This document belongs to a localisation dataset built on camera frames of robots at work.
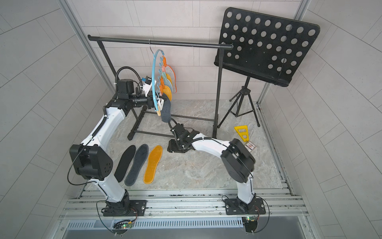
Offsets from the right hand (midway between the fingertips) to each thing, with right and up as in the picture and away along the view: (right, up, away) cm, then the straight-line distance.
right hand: (170, 150), depth 85 cm
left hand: (0, +30, -9) cm, 31 cm away
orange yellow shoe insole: (-10, -4, +4) cm, 12 cm away
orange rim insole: (-2, +47, +6) cm, 48 cm away
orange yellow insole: (-1, +34, -4) cm, 34 cm away
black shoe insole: (-26, -5, +2) cm, 27 cm away
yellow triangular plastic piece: (+47, +9, +15) cm, 50 cm away
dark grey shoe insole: (-18, -4, +4) cm, 19 cm away
